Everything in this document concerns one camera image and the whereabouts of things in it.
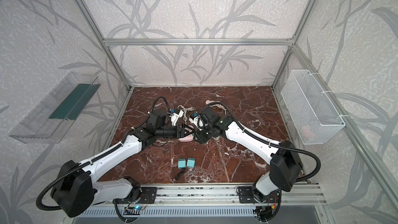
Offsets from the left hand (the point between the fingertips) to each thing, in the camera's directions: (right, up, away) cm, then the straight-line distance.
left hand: (193, 128), depth 76 cm
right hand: (+2, -2, +4) cm, 5 cm away
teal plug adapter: (-7, -20, +7) cm, 22 cm away
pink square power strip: (-5, -9, +15) cm, 18 cm away
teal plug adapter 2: (-2, -20, +7) cm, 21 cm away
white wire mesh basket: (+50, +7, -15) cm, 53 cm away
